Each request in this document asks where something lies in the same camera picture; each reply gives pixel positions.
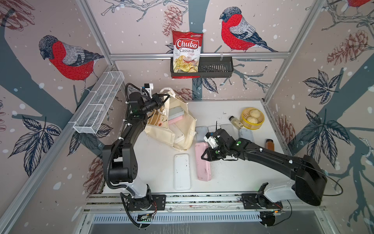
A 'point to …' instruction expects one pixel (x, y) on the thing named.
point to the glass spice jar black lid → (235, 122)
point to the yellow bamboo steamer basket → (245, 113)
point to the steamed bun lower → (252, 119)
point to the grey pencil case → (247, 134)
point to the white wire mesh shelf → (87, 120)
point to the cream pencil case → (233, 131)
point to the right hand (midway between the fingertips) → (203, 157)
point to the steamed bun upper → (255, 113)
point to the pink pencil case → (203, 165)
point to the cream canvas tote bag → (157, 129)
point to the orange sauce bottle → (270, 144)
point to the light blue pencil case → (201, 131)
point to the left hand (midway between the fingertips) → (172, 93)
